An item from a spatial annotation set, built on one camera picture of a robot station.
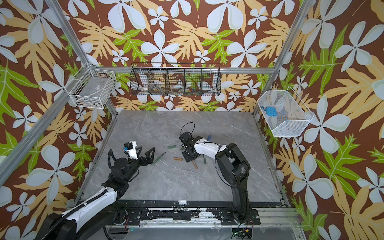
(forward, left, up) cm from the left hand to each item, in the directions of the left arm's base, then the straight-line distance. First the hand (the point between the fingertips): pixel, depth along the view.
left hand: (147, 146), depth 81 cm
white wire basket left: (+30, +34, +16) cm, 48 cm away
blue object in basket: (+19, -71, +9) cm, 74 cm away
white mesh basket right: (+16, -78, +10) cm, 80 cm away
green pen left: (+1, -3, -16) cm, 17 cm away
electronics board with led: (-38, -50, -20) cm, 66 cm away
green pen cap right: (+8, -19, -17) cm, 27 cm away
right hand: (+2, -23, -16) cm, 28 cm away
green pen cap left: (+11, -11, -18) cm, 23 cm away
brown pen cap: (+1, -16, -17) cm, 24 cm away
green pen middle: (+1, -33, -17) cm, 38 cm away
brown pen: (-2, -27, -17) cm, 32 cm away
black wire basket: (+43, -14, +15) cm, 47 cm away
